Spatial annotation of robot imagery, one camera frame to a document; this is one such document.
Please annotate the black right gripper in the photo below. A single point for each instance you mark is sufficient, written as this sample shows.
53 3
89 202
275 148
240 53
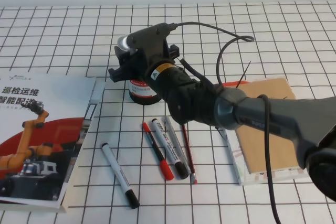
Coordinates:
141 62

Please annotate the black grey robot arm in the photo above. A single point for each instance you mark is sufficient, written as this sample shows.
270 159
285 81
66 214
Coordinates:
309 124

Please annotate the black mesh pen holder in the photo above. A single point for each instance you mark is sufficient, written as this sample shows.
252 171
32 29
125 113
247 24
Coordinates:
141 93

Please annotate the grey transparent pen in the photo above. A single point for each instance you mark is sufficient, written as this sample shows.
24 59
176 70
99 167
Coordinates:
176 142

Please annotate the red cap pen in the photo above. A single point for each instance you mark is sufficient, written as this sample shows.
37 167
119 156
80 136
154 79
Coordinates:
164 167

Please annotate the checkered white tablecloth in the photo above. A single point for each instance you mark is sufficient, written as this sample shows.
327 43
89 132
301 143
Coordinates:
295 40

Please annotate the white marker black cap middle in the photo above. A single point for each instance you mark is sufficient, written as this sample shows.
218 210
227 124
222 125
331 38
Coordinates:
171 153

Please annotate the white marker black cap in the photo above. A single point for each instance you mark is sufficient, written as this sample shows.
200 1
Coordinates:
171 153
126 188

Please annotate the red pencil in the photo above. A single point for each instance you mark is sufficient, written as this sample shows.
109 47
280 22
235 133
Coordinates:
189 156

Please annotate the robot brochure book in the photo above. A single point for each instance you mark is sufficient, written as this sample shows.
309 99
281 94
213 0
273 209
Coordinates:
44 122

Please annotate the white marker black cap left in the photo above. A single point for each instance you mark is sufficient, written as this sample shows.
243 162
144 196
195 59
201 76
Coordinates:
126 188

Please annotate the brown classic note notebook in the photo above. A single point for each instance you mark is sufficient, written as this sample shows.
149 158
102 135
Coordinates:
282 151

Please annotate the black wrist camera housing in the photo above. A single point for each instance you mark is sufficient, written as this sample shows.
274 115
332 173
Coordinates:
150 36

